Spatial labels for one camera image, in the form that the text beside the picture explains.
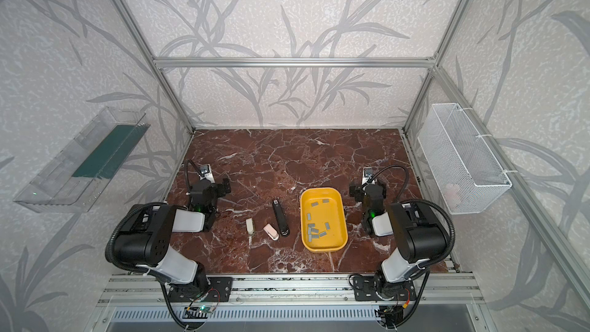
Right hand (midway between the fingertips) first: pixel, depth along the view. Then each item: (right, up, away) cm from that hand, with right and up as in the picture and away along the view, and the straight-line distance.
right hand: (367, 173), depth 95 cm
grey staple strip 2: (-24, -17, -5) cm, 30 cm away
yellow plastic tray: (-19, -18, -6) cm, 27 cm away
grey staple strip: (-23, -13, -1) cm, 26 cm away
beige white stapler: (-46, -19, -10) cm, 51 cm away
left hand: (-63, +2, -1) cm, 63 cm away
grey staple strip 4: (-23, -19, -8) cm, 31 cm away
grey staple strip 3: (-17, -20, -7) cm, 27 cm away
